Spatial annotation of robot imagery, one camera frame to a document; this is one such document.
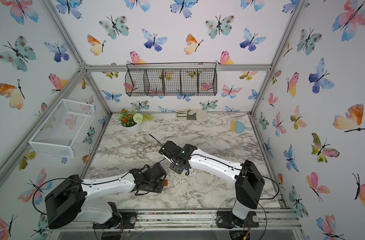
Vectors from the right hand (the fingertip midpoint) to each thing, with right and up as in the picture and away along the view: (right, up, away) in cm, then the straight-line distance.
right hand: (179, 161), depth 80 cm
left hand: (-10, -15, +4) cm, 18 cm away
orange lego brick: (-8, -13, +6) cm, 17 cm away
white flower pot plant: (-34, +21, +22) cm, 45 cm away
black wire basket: (-6, +49, +18) cm, 53 cm away
